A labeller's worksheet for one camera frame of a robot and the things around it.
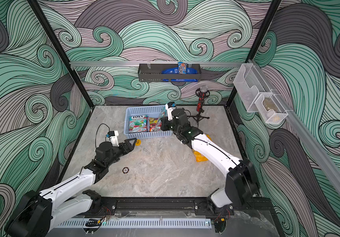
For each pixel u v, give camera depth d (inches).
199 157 34.4
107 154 24.9
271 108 25.8
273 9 28.2
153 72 37.6
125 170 33.8
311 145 20.2
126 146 28.7
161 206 29.3
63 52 34.8
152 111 44.8
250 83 37.4
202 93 38.2
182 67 35.5
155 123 41.5
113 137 29.4
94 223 28.3
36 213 15.5
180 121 23.2
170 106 27.5
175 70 36.3
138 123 40.8
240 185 16.2
